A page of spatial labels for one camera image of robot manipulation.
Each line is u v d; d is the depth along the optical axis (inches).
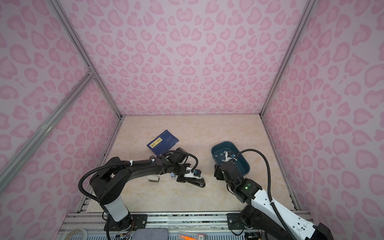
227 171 22.8
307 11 27.7
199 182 32.3
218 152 38.5
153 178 33.8
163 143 40.6
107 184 18.1
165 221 29.5
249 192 21.6
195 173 28.5
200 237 26.8
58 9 27.3
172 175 34.5
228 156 28.2
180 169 29.5
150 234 26.7
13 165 20.4
